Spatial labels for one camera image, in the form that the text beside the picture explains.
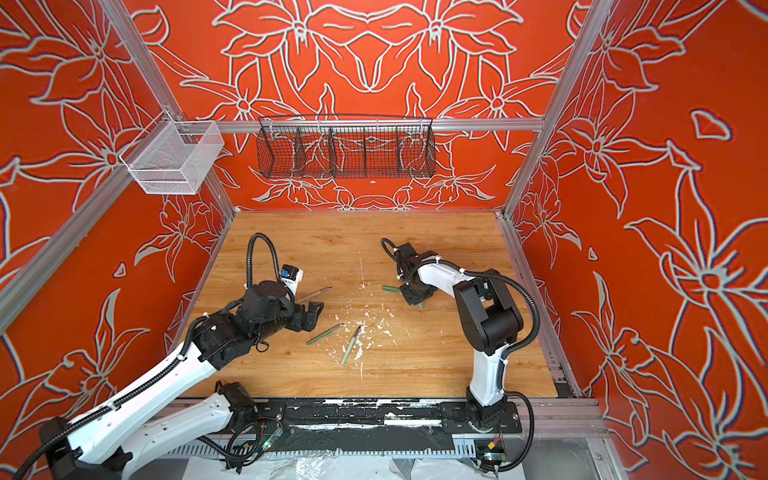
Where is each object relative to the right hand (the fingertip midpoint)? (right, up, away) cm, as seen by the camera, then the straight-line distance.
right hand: (419, 293), depth 95 cm
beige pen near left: (-34, 0, 0) cm, 34 cm away
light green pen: (-21, -13, -10) cm, 27 cm away
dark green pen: (-30, -11, -8) cm, 33 cm away
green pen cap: (-9, +1, +2) cm, 10 cm away
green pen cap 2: (0, -2, -7) cm, 8 cm away
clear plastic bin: (-78, +43, -4) cm, 90 cm away
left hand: (-31, +2, -20) cm, 37 cm away
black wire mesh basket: (-25, +49, +4) cm, 55 cm away
